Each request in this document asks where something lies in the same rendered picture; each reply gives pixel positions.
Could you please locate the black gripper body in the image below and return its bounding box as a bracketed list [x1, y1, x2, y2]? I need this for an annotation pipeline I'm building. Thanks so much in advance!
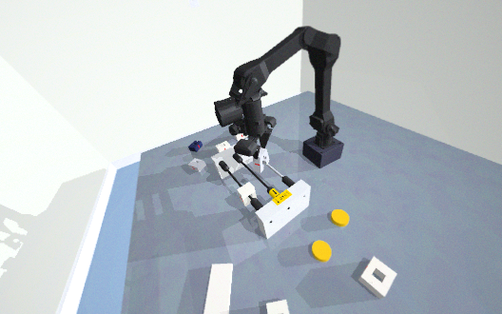
[233, 114, 277, 157]

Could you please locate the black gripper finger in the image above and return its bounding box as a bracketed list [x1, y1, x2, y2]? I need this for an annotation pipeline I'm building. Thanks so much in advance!
[259, 128, 273, 148]
[253, 145, 261, 159]

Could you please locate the yellow short cylinder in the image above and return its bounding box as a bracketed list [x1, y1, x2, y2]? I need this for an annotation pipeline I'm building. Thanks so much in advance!
[312, 241, 331, 262]
[331, 209, 349, 226]

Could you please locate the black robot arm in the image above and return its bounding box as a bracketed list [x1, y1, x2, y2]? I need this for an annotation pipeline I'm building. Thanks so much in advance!
[214, 26, 341, 149]

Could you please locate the white square block with rectangular hole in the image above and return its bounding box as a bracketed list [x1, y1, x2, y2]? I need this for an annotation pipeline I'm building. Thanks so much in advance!
[358, 257, 396, 299]

